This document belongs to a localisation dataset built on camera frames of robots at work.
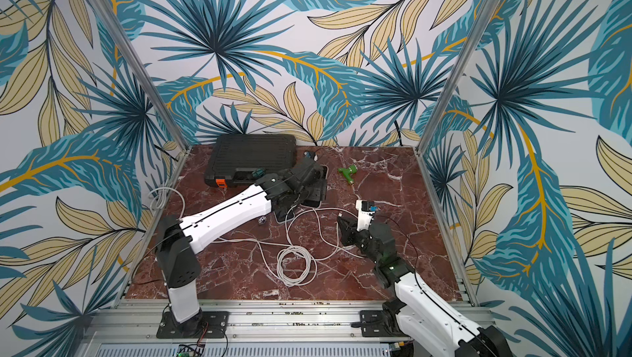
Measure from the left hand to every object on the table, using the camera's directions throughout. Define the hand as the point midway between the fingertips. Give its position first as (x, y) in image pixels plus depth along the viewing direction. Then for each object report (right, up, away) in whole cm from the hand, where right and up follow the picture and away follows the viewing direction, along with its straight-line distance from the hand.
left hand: (316, 187), depth 81 cm
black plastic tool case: (-34, +10, +24) cm, 43 cm away
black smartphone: (+1, 0, -10) cm, 10 cm away
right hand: (+3, -12, -3) cm, 13 cm away
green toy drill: (+14, +5, +29) cm, 33 cm away
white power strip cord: (-55, -3, +17) cm, 58 cm away
